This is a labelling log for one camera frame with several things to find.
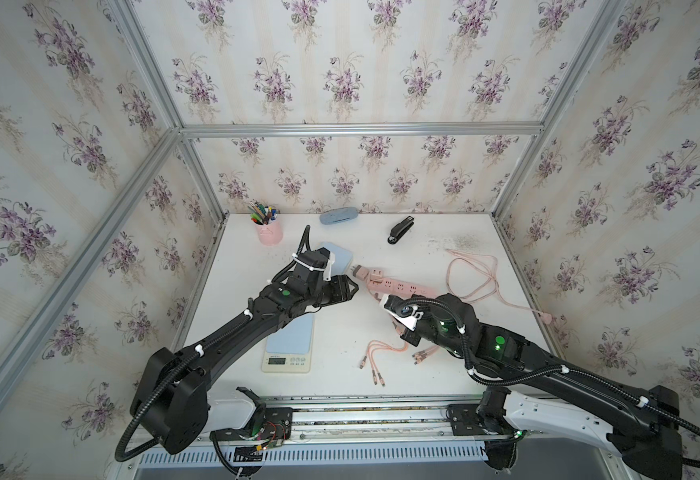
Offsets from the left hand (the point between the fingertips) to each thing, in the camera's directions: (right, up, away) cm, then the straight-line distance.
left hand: (354, 289), depth 80 cm
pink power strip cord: (+62, -12, +15) cm, 65 cm away
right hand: (+9, -2, -11) cm, 14 cm away
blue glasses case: (-6, +24, +38) cm, 45 cm away
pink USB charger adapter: (+2, +3, +20) cm, 21 cm away
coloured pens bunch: (-33, +23, +26) cm, 48 cm away
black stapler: (+18, +18, +31) cm, 40 cm away
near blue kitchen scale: (-18, -18, +5) cm, 26 cm away
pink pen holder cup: (-30, +16, +26) cm, 43 cm away
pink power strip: (+8, -1, +16) cm, 18 cm away
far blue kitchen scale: (-4, +7, +26) cm, 27 cm away
